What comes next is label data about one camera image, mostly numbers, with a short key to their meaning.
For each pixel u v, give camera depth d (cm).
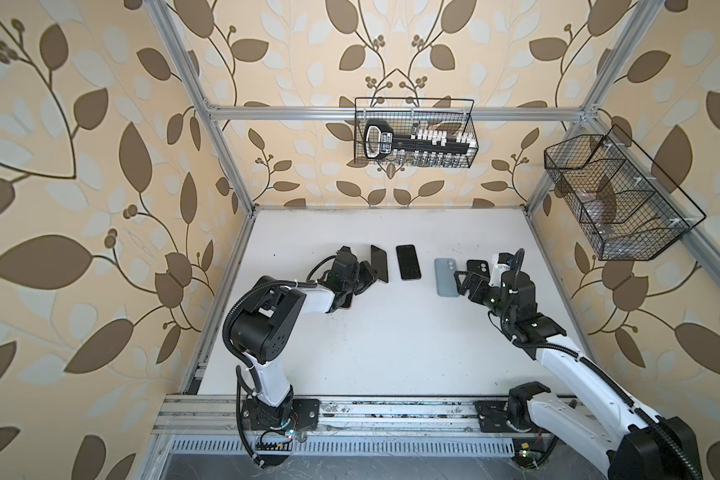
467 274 75
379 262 101
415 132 81
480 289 72
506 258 72
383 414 75
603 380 47
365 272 86
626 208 73
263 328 49
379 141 84
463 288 74
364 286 87
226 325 46
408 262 110
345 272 75
